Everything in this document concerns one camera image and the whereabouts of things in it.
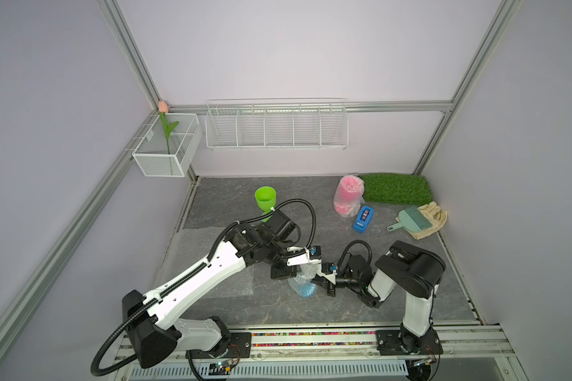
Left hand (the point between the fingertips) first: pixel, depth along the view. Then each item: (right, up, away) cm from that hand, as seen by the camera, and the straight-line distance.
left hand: (296, 267), depth 70 cm
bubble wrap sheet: (+4, +1, -5) cm, 7 cm away
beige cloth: (+63, +13, +36) cm, 74 cm away
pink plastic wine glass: (+22, +24, +25) cm, 41 cm away
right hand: (+4, -7, +15) cm, 17 cm away
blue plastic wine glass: (+2, -10, +12) cm, 16 cm away
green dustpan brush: (+51, +11, +33) cm, 62 cm away
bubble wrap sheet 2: (+27, +18, +35) cm, 48 cm away
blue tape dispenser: (+30, +13, +31) cm, 44 cm away
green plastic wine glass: (-12, +21, +25) cm, 34 cm away
